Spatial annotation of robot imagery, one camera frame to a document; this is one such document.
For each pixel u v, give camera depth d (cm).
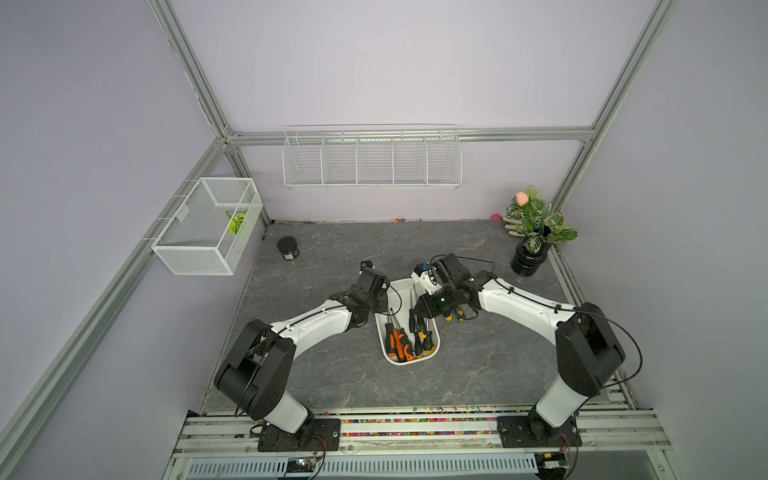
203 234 81
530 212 86
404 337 87
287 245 109
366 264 81
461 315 92
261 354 48
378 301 82
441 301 74
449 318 93
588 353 46
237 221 81
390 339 85
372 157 102
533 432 65
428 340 85
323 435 74
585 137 96
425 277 79
